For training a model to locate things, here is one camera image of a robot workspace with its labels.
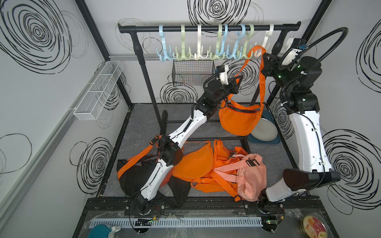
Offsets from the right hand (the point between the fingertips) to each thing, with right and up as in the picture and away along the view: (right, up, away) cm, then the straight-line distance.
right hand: (266, 53), depth 57 cm
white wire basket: (-80, -21, +15) cm, 84 cm away
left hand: (-4, -6, +13) cm, 15 cm away
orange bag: (-26, -51, +30) cm, 64 cm away
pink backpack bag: (+3, -57, +24) cm, 62 cm away
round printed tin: (+25, -75, +8) cm, 79 cm away
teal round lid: (-68, -73, +5) cm, 100 cm away
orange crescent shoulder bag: (-3, -25, +29) cm, 39 cm away
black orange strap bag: (-63, -57, +27) cm, 90 cm away
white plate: (+22, -35, +45) cm, 61 cm away
